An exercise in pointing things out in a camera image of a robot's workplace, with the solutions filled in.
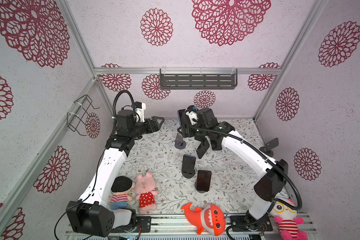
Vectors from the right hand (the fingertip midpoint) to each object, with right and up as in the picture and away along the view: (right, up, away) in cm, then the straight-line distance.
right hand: (183, 125), depth 78 cm
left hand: (-12, +1, -5) cm, 13 cm away
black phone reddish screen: (+11, -30, +3) cm, 32 cm away
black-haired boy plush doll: (-33, -33, 0) cm, 46 cm away
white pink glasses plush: (+49, -44, -7) cm, 66 cm away
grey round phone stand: (-1, -12, +22) cm, 25 cm away
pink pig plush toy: (-20, -34, +1) cm, 39 cm away
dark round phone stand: (+9, -36, +5) cm, 38 cm away
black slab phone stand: (+3, -28, +9) cm, 30 cm away
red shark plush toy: (+12, -43, -10) cm, 46 cm away
